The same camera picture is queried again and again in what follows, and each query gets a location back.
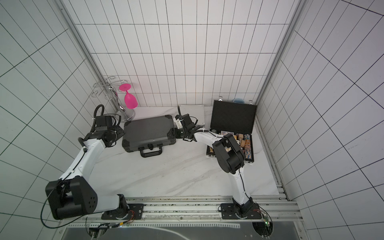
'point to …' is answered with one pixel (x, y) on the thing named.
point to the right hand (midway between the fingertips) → (173, 130)
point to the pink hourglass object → (130, 99)
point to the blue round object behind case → (239, 100)
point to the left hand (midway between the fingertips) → (118, 136)
